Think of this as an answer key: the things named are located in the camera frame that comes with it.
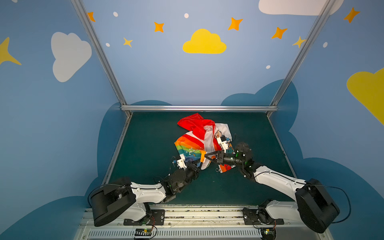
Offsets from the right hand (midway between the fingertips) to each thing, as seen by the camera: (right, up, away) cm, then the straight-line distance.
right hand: (206, 155), depth 75 cm
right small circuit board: (+31, -39, -2) cm, 50 cm away
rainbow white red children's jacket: (+3, +7, +29) cm, 30 cm away
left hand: (-1, -2, 0) cm, 2 cm away
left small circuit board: (-31, -38, -2) cm, 49 cm away
